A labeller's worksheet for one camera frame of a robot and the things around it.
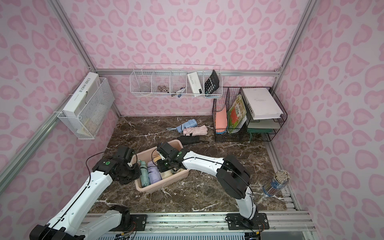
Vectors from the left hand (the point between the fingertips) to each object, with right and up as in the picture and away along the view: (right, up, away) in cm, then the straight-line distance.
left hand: (141, 172), depth 79 cm
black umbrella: (+25, +15, +23) cm, 37 cm away
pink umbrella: (+32, +22, +27) cm, 47 cm away
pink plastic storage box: (+1, +8, +7) cm, 10 cm away
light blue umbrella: (+24, +27, +31) cm, 47 cm away
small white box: (+29, +51, +13) cm, 60 cm away
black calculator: (+39, +51, +13) cm, 65 cm away
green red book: (+57, +32, +24) cm, 70 cm away
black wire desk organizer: (+61, +32, +14) cm, 70 cm away
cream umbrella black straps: (+14, 0, -2) cm, 14 cm away
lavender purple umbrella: (+7, -1, +1) cm, 7 cm away
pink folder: (+48, +29, +32) cm, 64 cm away
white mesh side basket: (-25, +24, -6) cm, 35 cm away
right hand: (+8, +2, +4) cm, 9 cm away
